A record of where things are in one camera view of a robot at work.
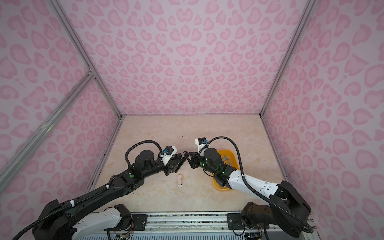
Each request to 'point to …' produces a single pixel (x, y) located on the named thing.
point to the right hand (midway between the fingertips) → (187, 153)
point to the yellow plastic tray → (232, 156)
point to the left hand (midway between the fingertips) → (180, 155)
